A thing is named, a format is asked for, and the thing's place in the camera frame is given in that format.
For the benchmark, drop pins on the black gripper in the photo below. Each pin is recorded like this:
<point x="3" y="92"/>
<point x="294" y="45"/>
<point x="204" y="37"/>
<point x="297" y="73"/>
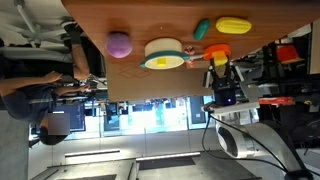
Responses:
<point x="224" y="91"/>

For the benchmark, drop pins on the yellow toy pepper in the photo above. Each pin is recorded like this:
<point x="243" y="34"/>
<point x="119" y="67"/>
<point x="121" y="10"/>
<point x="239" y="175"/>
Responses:
<point x="220" y="58"/>

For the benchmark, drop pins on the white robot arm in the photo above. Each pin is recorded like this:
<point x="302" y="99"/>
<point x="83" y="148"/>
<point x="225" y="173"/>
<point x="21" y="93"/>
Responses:
<point x="256" y="140"/>

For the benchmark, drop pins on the small pink toy piece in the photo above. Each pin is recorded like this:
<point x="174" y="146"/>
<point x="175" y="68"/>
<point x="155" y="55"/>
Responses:
<point x="189" y="50"/>

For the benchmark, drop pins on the teal toy cucumber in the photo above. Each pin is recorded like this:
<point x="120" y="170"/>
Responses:
<point x="201" y="29"/>

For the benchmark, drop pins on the yellow toy corn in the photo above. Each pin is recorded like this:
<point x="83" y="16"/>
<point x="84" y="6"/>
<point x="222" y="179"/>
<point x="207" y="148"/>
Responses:
<point x="233" y="25"/>

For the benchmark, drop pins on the white pot with teal rim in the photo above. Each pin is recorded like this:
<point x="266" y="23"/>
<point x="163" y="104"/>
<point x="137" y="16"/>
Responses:
<point x="164" y="53"/>

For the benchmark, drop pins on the yellow block in pot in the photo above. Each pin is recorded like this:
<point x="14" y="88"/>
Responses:
<point x="161" y="62"/>

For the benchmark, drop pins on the orange black bar clamp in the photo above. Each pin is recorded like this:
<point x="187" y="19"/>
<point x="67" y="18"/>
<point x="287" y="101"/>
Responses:
<point x="276" y="101"/>

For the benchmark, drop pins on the brown cardboard sheet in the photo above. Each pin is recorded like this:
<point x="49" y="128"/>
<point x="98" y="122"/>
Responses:
<point x="156" y="83"/>

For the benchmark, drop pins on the yellow emergency stop box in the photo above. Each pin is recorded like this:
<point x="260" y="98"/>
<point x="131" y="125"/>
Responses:
<point x="288" y="55"/>

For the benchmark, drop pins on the dark computer monitor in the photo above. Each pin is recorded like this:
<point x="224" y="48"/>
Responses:
<point x="71" y="118"/>

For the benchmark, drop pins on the seated person in dark shirt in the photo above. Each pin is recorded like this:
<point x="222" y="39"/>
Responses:
<point x="36" y="96"/>

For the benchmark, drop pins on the grey office chair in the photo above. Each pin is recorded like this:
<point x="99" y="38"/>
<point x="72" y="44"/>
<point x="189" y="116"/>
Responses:
<point x="36" y="30"/>

